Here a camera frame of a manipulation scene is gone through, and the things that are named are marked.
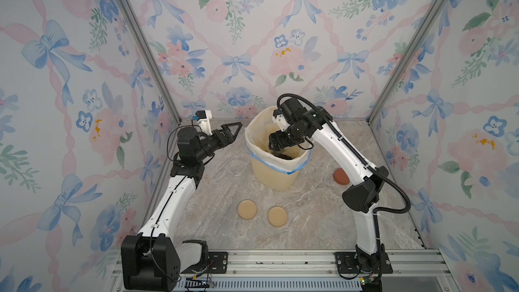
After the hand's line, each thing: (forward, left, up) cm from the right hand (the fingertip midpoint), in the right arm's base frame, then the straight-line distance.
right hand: (280, 142), depth 81 cm
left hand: (-1, +16, +10) cm, 19 cm away
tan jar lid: (-19, +14, -23) cm, 33 cm away
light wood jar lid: (-22, +1, -22) cm, 31 cm away
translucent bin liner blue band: (+6, +9, +1) cm, 11 cm away
